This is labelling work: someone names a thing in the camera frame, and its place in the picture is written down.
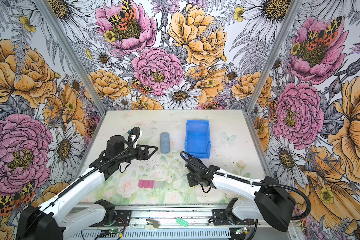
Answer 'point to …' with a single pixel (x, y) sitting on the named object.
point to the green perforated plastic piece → (182, 222)
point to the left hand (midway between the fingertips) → (152, 152)
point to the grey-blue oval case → (164, 142)
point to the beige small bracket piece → (155, 223)
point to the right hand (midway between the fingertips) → (193, 183)
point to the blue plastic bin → (197, 141)
